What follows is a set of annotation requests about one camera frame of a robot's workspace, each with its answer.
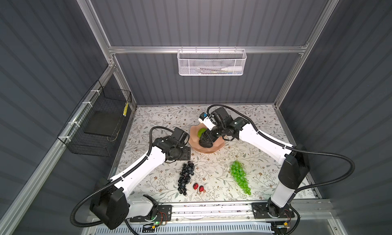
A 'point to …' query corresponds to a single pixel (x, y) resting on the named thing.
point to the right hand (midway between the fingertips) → (206, 134)
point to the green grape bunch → (239, 174)
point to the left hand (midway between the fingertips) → (185, 154)
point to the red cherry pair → (195, 186)
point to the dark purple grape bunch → (187, 171)
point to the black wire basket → (97, 121)
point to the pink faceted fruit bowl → (194, 140)
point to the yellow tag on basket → (125, 109)
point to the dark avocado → (205, 144)
